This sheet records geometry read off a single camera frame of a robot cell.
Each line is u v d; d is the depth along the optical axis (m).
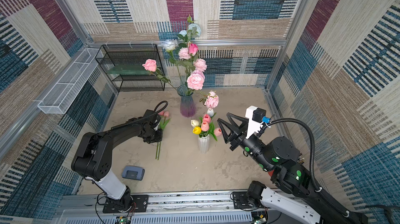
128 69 0.99
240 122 0.51
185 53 0.79
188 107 1.00
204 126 0.63
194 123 0.67
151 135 0.80
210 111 0.70
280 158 0.37
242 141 0.46
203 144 0.79
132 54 1.02
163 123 1.00
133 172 0.82
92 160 0.47
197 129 0.63
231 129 0.46
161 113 0.74
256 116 0.42
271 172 0.83
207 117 0.65
